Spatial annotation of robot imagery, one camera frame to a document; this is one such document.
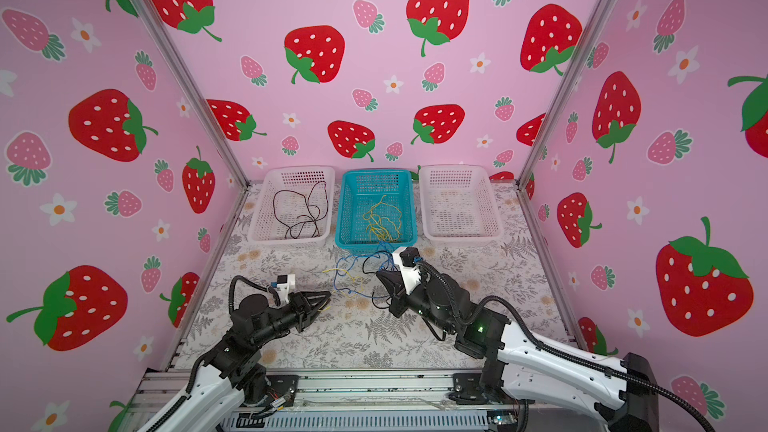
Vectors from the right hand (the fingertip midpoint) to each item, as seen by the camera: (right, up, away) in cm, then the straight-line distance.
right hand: (376, 273), depth 65 cm
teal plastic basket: (-11, +21, +51) cm, 57 cm away
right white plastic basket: (+29, +16, +49) cm, 59 cm away
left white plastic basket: (-35, +16, +47) cm, 61 cm away
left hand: (-12, -8, +9) cm, 17 cm away
